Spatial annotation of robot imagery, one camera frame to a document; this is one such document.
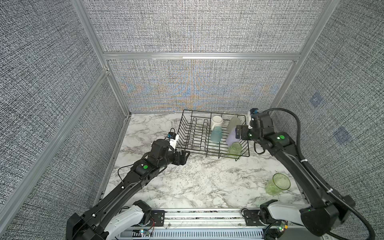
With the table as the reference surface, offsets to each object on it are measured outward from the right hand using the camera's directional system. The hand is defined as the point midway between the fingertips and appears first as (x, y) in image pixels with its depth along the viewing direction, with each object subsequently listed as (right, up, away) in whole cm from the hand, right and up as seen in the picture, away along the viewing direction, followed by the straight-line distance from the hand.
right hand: (243, 127), depth 77 cm
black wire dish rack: (-25, -5, +29) cm, 38 cm away
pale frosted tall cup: (+2, +4, +26) cm, 26 cm away
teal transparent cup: (-10, -4, +22) cm, 25 cm away
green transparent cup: (-1, -12, +10) cm, 16 cm away
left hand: (-31, -12, -2) cm, 33 cm away
